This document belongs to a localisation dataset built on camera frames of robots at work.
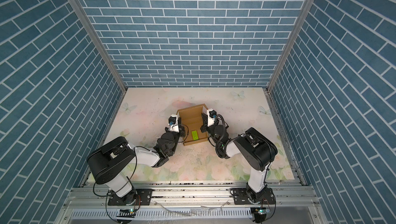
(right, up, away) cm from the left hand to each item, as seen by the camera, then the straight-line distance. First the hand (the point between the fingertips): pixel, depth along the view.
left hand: (182, 118), depth 85 cm
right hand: (+11, +3, +2) cm, 11 cm away
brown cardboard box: (+5, -1, +9) cm, 10 cm away
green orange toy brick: (+7, -11, +8) cm, 15 cm away
